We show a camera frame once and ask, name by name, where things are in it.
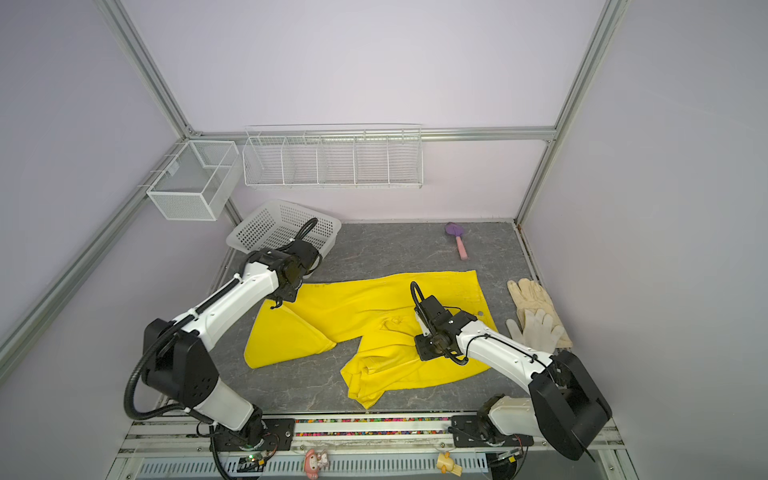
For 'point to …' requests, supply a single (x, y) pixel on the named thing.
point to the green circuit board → (251, 463)
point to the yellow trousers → (371, 321)
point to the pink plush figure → (313, 461)
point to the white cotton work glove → (538, 331)
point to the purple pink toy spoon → (457, 231)
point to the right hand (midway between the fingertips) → (426, 349)
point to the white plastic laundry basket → (279, 222)
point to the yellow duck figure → (445, 463)
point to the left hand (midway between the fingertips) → (270, 293)
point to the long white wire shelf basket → (333, 156)
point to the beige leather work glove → (529, 295)
